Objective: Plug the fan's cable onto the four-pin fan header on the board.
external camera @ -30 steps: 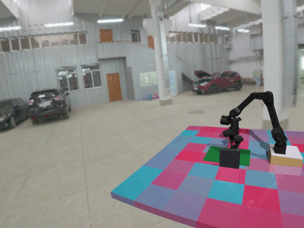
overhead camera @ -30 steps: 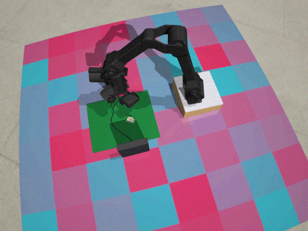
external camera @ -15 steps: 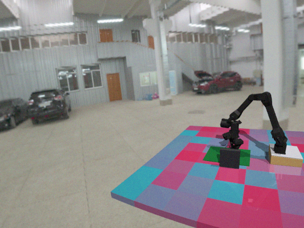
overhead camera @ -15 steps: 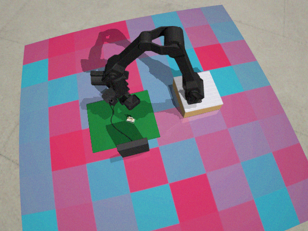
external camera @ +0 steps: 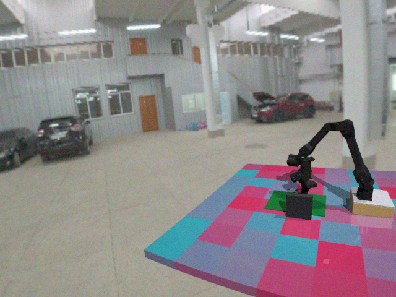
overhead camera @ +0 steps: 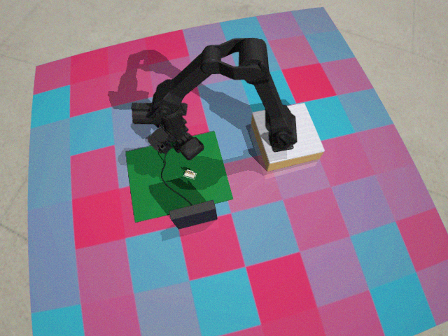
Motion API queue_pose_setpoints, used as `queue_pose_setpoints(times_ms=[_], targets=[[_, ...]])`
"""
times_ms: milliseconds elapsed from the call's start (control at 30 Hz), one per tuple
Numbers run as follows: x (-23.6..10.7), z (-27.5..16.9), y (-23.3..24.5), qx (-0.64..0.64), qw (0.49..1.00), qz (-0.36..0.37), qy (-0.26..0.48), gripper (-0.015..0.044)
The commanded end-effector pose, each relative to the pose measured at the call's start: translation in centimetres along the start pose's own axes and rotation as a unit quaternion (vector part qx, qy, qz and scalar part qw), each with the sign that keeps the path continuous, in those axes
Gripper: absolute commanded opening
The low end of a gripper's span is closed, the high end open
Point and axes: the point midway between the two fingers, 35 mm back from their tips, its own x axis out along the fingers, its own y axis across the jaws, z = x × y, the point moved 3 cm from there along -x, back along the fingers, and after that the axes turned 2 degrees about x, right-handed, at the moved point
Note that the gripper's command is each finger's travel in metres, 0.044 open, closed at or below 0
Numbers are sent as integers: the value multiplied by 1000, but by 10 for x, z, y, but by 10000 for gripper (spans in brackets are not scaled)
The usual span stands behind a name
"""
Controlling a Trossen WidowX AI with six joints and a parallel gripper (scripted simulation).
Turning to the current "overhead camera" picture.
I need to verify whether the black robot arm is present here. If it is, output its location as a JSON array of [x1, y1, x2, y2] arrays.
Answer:
[[131, 38, 297, 154]]

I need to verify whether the green circuit board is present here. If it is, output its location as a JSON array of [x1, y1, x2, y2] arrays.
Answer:
[[126, 131, 233, 223]]

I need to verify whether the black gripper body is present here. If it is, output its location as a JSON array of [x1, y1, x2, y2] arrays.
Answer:
[[155, 118, 204, 160]]

